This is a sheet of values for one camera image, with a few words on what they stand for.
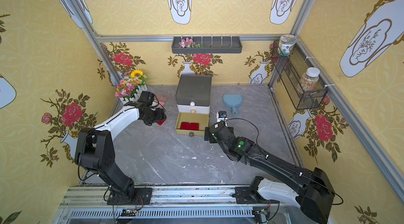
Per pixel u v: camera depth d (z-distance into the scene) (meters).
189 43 0.88
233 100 1.13
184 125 0.97
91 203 0.74
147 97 0.75
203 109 0.92
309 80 0.65
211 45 0.92
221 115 0.68
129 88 0.97
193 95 0.88
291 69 0.98
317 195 0.39
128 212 0.73
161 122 0.90
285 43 0.84
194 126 0.94
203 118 0.97
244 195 0.74
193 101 0.88
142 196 0.73
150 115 0.78
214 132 0.58
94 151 0.47
